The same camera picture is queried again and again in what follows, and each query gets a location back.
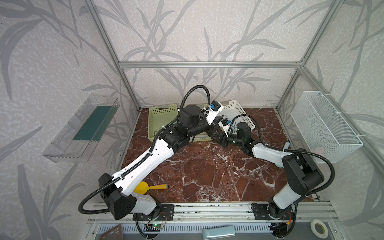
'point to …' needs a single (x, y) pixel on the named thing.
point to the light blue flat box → (218, 232)
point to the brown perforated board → (113, 233)
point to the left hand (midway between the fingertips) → (223, 114)
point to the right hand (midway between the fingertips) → (213, 132)
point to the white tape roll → (322, 236)
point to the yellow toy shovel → (142, 187)
